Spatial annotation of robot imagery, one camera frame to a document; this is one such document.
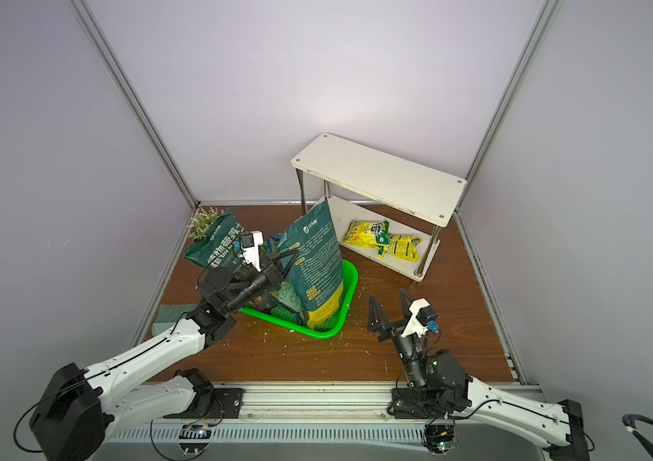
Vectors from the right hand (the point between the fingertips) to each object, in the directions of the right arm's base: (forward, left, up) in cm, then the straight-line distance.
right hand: (391, 294), depth 66 cm
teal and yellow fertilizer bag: (+8, +18, -5) cm, 20 cm away
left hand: (+7, +22, +6) cm, 24 cm away
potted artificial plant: (+27, +58, -5) cm, 64 cm away
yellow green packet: (+29, +3, -13) cm, 32 cm away
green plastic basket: (-1, +25, -15) cm, 29 cm away
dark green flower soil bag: (+15, +47, -2) cm, 49 cm away
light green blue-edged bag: (+8, +28, +9) cm, 30 cm away
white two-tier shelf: (+22, 0, +7) cm, 23 cm away
